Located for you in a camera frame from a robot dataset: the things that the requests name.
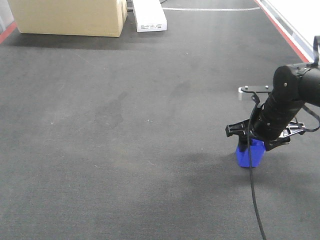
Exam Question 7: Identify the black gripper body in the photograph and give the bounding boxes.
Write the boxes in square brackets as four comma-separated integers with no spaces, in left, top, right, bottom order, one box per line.
[225,120,307,152]

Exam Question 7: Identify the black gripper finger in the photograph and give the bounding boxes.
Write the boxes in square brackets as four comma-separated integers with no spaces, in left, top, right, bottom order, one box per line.
[236,136,251,153]

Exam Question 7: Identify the blue plastic box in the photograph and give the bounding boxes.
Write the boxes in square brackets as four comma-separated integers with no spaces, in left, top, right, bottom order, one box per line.
[235,138,266,168]

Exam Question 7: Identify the dark grey belt conveyor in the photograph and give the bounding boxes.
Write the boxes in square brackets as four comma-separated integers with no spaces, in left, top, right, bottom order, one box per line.
[0,0,320,240]

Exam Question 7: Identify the long white carton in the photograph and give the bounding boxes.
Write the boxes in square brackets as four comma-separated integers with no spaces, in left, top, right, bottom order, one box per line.
[132,0,168,33]

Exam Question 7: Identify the large cardboard box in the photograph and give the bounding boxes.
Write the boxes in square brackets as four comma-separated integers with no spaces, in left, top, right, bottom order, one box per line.
[7,0,128,38]

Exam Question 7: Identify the black camera cable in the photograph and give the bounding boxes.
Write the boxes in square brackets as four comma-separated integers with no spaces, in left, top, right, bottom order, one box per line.
[246,91,267,240]

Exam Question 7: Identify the thin white cable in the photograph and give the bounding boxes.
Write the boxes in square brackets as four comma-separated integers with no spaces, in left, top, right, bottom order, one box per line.
[162,7,261,12]

